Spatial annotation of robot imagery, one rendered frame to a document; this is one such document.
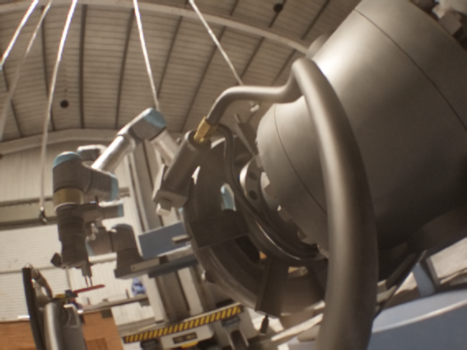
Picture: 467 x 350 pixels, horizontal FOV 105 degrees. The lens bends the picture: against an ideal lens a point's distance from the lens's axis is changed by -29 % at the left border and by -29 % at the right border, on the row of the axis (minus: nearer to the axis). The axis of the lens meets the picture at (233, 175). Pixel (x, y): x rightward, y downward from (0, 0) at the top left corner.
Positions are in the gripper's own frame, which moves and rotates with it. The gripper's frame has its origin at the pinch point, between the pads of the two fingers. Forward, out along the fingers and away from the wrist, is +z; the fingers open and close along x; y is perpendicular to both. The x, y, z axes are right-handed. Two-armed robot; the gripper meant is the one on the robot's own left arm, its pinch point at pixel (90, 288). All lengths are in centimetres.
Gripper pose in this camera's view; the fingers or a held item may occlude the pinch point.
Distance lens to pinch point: 63.7
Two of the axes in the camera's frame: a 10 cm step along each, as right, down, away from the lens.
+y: -9.4, 2.9, -1.9
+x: 0.4, -4.5, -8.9
